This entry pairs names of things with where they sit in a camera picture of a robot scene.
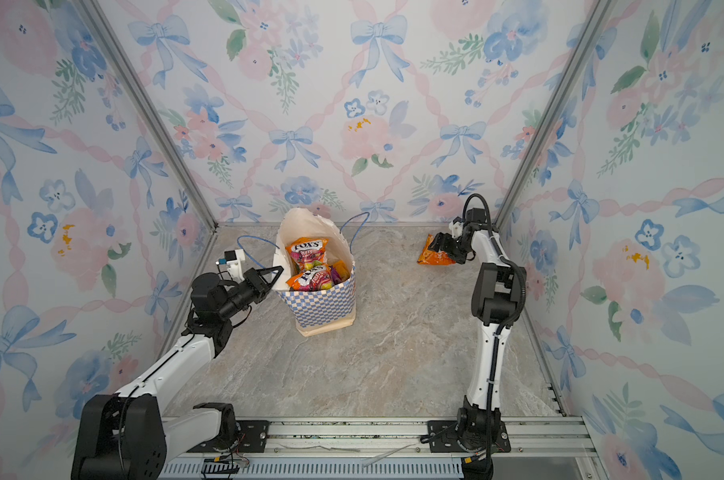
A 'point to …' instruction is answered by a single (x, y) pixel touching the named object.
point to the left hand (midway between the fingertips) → (284, 267)
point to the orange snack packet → (428, 256)
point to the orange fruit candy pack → (307, 253)
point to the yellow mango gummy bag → (342, 269)
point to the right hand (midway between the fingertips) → (440, 249)
